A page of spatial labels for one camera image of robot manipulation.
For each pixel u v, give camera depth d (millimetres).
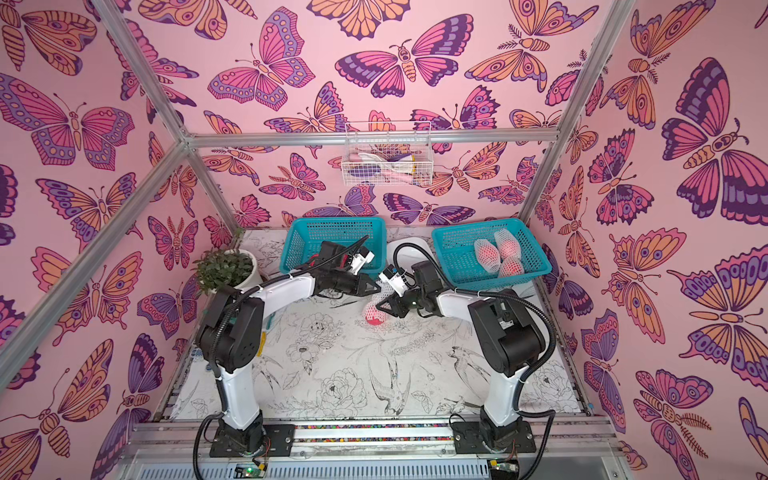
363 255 864
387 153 947
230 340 508
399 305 833
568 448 722
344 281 833
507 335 500
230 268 860
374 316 883
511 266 999
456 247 1128
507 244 1057
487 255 1030
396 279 836
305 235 1137
